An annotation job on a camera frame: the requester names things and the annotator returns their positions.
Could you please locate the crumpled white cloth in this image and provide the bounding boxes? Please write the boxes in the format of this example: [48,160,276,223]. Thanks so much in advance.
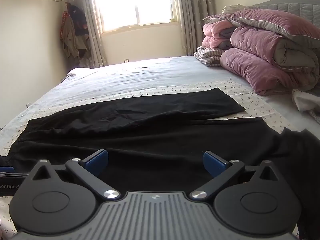
[292,89,320,123]

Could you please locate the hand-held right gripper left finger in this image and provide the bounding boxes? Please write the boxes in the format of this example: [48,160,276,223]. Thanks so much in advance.
[32,148,121,201]

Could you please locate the white cloth on quilts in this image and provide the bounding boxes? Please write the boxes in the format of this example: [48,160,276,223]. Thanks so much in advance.
[222,4,253,14]

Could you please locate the window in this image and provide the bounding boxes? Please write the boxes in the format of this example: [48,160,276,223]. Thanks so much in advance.
[91,0,181,34]

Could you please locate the large folded pink grey quilt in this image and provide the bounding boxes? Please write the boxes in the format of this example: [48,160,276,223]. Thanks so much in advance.
[219,10,320,96]

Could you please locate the grey quilted headboard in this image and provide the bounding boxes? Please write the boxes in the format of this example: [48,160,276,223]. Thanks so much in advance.
[246,0,320,22]

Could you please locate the small folded pink quilt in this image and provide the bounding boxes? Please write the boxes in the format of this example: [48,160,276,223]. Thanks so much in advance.
[201,13,238,51]

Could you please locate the bed with pale blue sheet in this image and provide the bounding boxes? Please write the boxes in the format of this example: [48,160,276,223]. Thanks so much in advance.
[0,55,320,240]

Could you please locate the striped grey cloth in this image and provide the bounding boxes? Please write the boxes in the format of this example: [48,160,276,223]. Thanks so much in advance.
[194,45,227,67]

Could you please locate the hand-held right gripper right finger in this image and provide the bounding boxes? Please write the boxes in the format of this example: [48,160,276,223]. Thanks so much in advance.
[202,151,279,201]

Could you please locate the grey star curtain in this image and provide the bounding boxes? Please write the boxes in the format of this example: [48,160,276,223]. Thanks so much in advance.
[67,0,108,68]
[172,0,217,57]

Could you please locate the hanging clothes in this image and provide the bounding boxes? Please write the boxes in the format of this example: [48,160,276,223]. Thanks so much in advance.
[59,2,90,60]

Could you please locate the black pants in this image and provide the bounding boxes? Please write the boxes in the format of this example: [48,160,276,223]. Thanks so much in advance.
[0,88,320,240]

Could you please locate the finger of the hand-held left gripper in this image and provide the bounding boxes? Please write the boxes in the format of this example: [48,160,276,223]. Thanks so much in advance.
[0,166,27,179]

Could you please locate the white floral sheet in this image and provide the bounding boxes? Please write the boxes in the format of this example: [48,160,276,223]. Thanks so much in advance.
[0,79,300,240]

